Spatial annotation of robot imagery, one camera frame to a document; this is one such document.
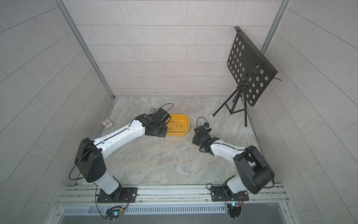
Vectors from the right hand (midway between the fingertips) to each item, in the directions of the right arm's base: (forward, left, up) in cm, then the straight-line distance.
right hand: (195, 138), depth 92 cm
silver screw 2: (-7, +7, -1) cm, 10 cm away
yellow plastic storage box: (+11, +11, 0) cm, 15 cm away
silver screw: (-15, +4, -1) cm, 15 cm away
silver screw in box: (+9, +9, 0) cm, 13 cm away
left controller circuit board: (-37, +44, -2) cm, 58 cm away
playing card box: (+13, +60, +4) cm, 62 cm away
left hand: (0, +18, +10) cm, 21 cm away
